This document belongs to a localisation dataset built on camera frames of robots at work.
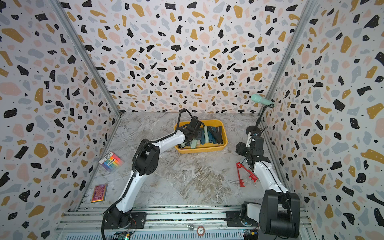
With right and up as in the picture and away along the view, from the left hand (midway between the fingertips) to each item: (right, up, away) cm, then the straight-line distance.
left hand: (202, 132), depth 103 cm
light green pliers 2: (+3, -2, +3) cm, 5 cm away
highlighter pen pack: (-56, -18, -11) cm, 60 cm away
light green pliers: (-13, -8, -3) cm, 16 cm away
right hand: (+26, -7, -14) cm, 30 cm away
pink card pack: (-56, -32, -23) cm, 68 cm away
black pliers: (+11, 0, +4) cm, 11 cm away
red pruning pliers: (+30, -26, -15) cm, 42 cm away
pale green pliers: (-6, -7, -5) cm, 11 cm away
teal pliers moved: (+6, -5, 0) cm, 8 cm away
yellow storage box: (+2, -9, -3) cm, 10 cm away
